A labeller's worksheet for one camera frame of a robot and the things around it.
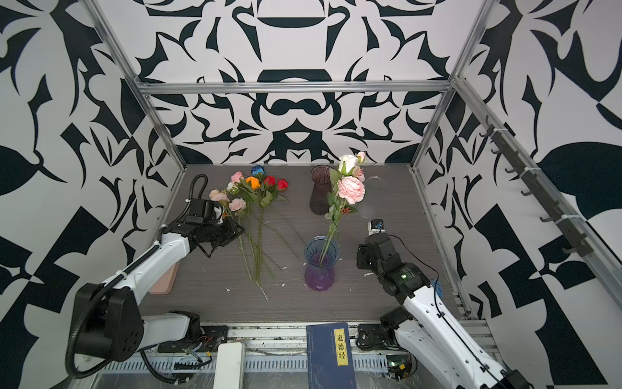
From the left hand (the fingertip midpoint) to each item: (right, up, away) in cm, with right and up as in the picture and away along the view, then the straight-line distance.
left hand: (241, 227), depth 87 cm
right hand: (+42, -5, -7) cm, 42 cm away
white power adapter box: (+3, -35, -22) cm, 42 cm away
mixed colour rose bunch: (-3, +9, +18) cm, 21 cm away
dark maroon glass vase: (+29, +18, +7) cm, 34 cm away
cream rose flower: (-14, +11, +14) cm, 23 cm away
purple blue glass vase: (+28, -6, -12) cm, 31 cm away
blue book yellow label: (+30, -35, -16) cm, 49 cm away
